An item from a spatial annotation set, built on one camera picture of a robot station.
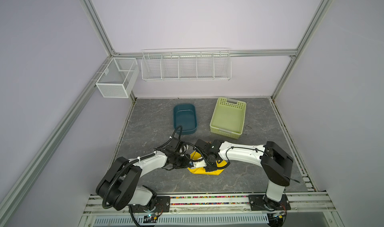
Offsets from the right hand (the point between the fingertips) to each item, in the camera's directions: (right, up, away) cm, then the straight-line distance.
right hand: (206, 163), depth 86 cm
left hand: (-9, -2, -1) cm, 9 cm away
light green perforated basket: (+18, +25, +25) cm, 40 cm away
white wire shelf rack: (+4, +62, +16) cm, 64 cm away
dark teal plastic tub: (-15, +28, +24) cm, 39 cm away
